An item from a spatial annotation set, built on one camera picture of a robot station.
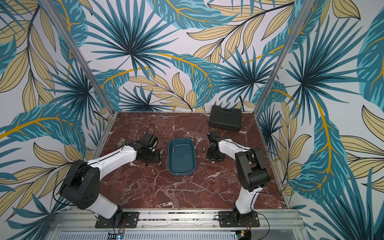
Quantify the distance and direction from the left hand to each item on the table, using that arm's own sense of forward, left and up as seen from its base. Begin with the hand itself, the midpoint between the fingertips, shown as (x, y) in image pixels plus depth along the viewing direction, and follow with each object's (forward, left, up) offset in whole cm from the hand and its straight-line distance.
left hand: (157, 160), depth 89 cm
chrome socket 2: (-5, +2, -3) cm, 7 cm away
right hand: (+4, -34, -5) cm, 35 cm away
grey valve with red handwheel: (+12, +26, -2) cm, 29 cm away
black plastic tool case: (+38, -46, -4) cm, 60 cm away
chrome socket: (+11, -29, -4) cm, 31 cm away
